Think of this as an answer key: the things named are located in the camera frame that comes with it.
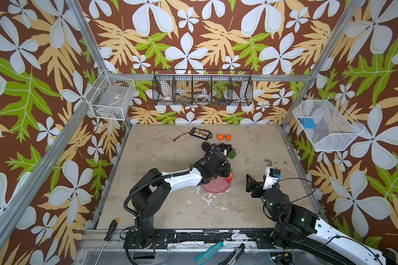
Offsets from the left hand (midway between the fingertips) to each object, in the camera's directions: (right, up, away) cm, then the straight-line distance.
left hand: (232, 166), depth 86 cm
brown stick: (-35, +14, +25) cm, 45 cm away
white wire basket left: (-65, +37, 0) cm, 74 cm away
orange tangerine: (+2, +16, +25) cm, 29 cm away
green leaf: (+3, +5, +16) cm, 17 cm away
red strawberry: (-2, -7, +2) cm, 8 cm away
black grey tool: (-3, -37, -17) cm, 41 cm away
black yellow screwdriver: (-59, -28, -10) cm, 66 cm away
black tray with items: (-16, +19, +28) cm, 37 cm away
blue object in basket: (+41, +23, 0) cm, 47 cm away
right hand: (+6, -3, -12) cm, 14 cm away
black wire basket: (-16, +46, +12) cm, 50 cm away
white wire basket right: (+47, +19, -8) cm, 52 cm away
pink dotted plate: (-8, -11, +4) cm, 15 cm away
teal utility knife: (-15, -36, -16) cm, 42 cm away
